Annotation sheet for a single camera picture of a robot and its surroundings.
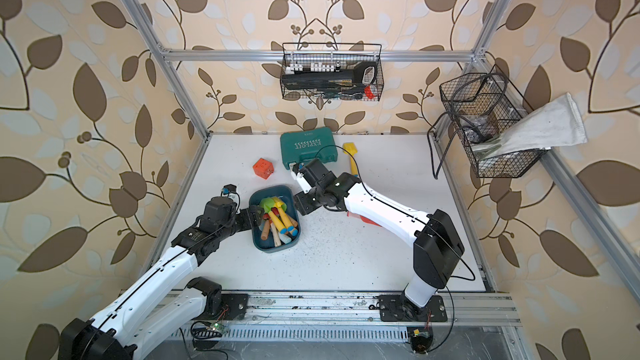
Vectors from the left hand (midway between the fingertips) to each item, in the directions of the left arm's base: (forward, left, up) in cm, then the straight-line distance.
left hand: (255, 210), depth 82 cm
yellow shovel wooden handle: (+7, -6, -7) cm, 11 cm away
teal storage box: (+11, -9, -9) cm, 17 cm away
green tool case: (+37, -15, -7) cm, 41 cm away
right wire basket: (+32, -77, +20) cm, 86 cm away
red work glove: (-6, -34, +7) cm, 35 cm away
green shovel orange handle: (+6, -1, -7) cm, 9 cm away
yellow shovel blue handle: (+37, -34, -9) cm, 52 cm away
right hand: (+2, -16, +3) cm, 16 cm away
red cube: (+23, +3, -7) cm, 24 cm away
